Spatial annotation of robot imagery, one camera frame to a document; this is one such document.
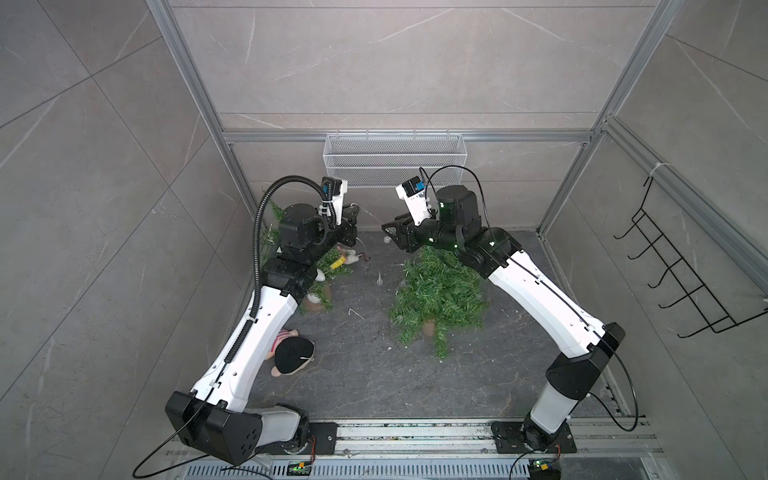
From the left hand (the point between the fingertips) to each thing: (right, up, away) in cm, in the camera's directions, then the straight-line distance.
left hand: (357, 201), depth 67 cm
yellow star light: (-8, -15, +19) cm, 25 cm away
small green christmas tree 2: (+18, -19, -3) cm, 27 cm away
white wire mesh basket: (+3, +20, +33) cm, 39 cm away
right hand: (+8, -5, +1) cm, 10 cm away
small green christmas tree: (-10, -15, +19) cm, 26 cm away
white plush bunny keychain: (-7, -13, +40) cm, 43 cm away
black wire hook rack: (+75, -17, 0) cm, 77 cm away
